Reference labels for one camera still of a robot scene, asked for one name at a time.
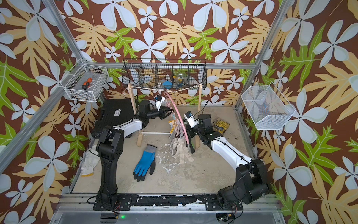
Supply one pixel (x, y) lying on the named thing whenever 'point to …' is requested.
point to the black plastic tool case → (114, 112)
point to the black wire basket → (172, 74)
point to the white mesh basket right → (269, 108)
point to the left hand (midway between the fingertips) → (172, 107)
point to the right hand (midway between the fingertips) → (187, 123)
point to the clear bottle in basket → (181, 81)
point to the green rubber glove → (192, 149)
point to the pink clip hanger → (179, 115)
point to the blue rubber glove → (147, 161)
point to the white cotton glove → (182, 138)
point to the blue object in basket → (168, 84)
